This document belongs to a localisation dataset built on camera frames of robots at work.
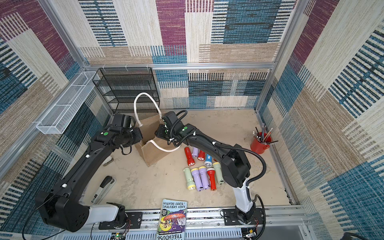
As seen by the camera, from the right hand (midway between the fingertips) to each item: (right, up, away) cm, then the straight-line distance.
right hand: (159, 134), depth 83 cm
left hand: (-8, 0, -3) cm, 8 cm away
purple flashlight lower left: (+22, -27, -2) cm, 35 cm away
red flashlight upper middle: (+24, -13, +9) cm, 29 cm away
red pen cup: (+57, -4, +2) cm, 57 cm away
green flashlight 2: (+18, -27, -2) cm, 32 cm away
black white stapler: (-28, -29, -2) cm, 40 cm away
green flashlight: (+33, -22, +3) cm, 40 cm away
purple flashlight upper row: (+20, -11, +11) cm, 25 cm away
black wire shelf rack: (-28, +30, +26) cm, 48 cm away
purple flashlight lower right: (+25, -24, +1) cm, 34 cm away
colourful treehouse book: (+9, -39, -11) cm, 42 cm away
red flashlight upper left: (+17, -16, +8) cm, 25 cm away
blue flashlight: (+28, -16, +7) cm, 33 cm away
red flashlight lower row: (+29, -22, +3) cm, 36 cm away
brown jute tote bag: (-2, -6, -9) cm, 11 cm away
